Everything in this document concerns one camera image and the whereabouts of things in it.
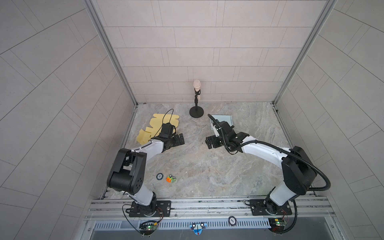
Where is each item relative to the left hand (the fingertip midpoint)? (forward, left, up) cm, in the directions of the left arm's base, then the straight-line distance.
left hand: (181, 137), depth 94 cm
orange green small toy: (-25, +3, 0) cm, 25 cm away
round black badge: (-43, -27, -1) cm, 51 cm away
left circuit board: (-46, +10, 0) cm, 47 cm away
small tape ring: (-24, +11, -2) cm, 27 cm away
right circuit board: (-44, -48, -2) cm, 65 cm away
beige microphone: (+24, -10, +23) cm, 35 cm away
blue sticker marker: (-46, -11, 0) cm, 47 cm away
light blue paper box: (+16, -32, -1) cm, 36 cm away
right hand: (-5, -18, +5) cm, 19 cm away
